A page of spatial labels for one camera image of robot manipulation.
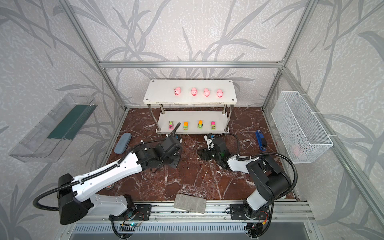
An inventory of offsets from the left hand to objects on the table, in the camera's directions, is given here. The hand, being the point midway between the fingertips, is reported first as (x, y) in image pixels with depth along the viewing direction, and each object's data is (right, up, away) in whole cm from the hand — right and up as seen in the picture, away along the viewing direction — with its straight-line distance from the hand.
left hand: (179, 153), depth 76 cm
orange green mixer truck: (+10, +15, +24) cm, 30 cm away
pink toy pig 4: (+21, +32, +3) cm, 38 cm away
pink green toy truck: (-9, +14, +23) cm, 29 cm away
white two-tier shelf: (+10, +29, +48) cm, 57 cm away
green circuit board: (-22, -33, -5) cm, 40 cm away
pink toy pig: (-2, +33, +3) cm, 33 cm away
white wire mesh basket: (+54, +10, -15) cm, 57 cm away
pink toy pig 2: (+7, +33, +3) cm, 33 cm away
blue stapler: (+51, +3, +20) cm, 55 cm away
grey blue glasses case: (-40, +2, +20) cm, 45 cm away
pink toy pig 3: (+14, +32, +3) cm, 35 cm away
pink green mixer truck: (+19, +14, +23) cm, 33 cm away
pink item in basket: (+59, +2, -2) cm, 59 cm away
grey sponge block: (+7, -25, -2) cm, 25 cm away
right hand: (+11, +1, +16) cm, 19 cm away
